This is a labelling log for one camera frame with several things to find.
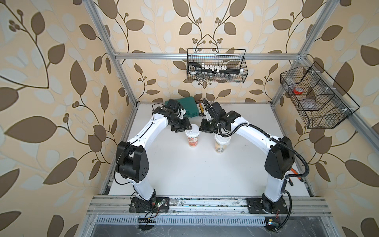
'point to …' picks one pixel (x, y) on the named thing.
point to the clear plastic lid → (193, 133)
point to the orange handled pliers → (296, 173)
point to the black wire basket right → (321, 101)
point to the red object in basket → (298, 91)
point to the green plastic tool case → (188, 103)
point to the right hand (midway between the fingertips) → (199, 129)
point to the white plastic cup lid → (222, 139)
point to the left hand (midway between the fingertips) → (187, 126)
